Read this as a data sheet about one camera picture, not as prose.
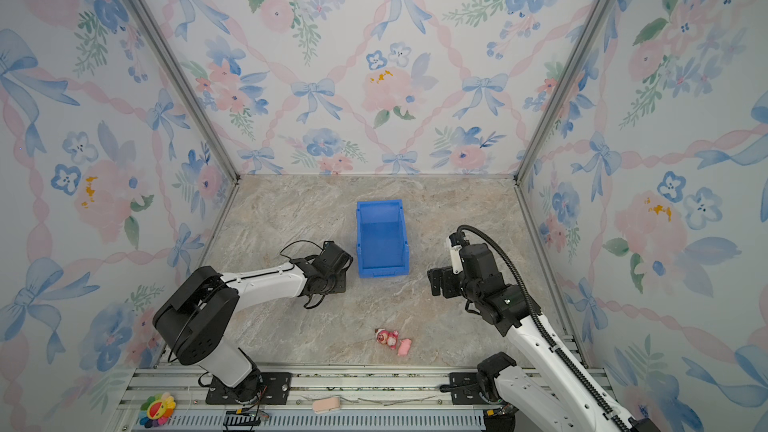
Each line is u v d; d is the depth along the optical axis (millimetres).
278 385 746
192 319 467
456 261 676
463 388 742
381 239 1028
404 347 792
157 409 703
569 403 427
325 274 695
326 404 703
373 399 733
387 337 797
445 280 676
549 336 468
